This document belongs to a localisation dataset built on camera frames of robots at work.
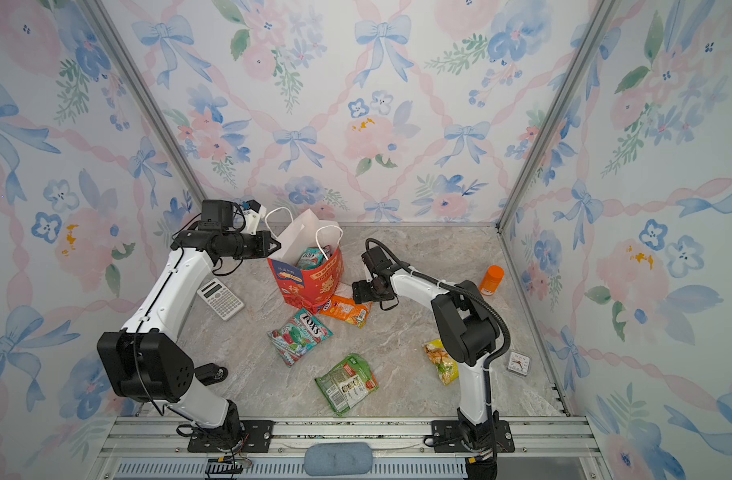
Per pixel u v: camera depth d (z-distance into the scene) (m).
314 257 0.90
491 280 0.94
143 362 0.43
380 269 0.76
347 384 0.82
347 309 0.95
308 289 0.84
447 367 0.83
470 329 0.53
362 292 0.87
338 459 0.69
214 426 0.62
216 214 0.63
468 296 0.56
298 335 0.88
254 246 0.72
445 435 0.74
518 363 0.84
